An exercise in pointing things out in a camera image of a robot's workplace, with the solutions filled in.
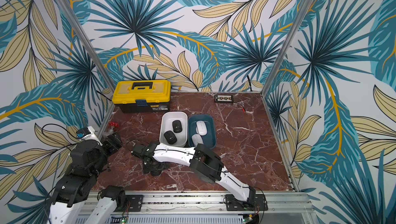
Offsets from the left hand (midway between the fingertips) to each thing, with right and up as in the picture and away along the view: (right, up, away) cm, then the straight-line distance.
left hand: (114, 139), depth 68 cm
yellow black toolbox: (+2, +21, +27) cm, 35 cm away
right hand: (+13, -20, +15) cm, 28 cm away
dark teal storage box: (+44, -6, +26) cm, 52 cm away
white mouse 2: (+39, +1, +30) cm, 49 cm away
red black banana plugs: (+69, +13, +42) cm, 82 cm away
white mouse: (+36, -5, +25) cm, 44 cm away
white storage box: (+16, +5, +32) cm, 36 cm away
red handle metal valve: (-16, +4, +27) cm, 32 cm away
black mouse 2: (+23, +2, +30) cm, 38 cm away
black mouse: (+20, -4, +25) cm, 32 cm away
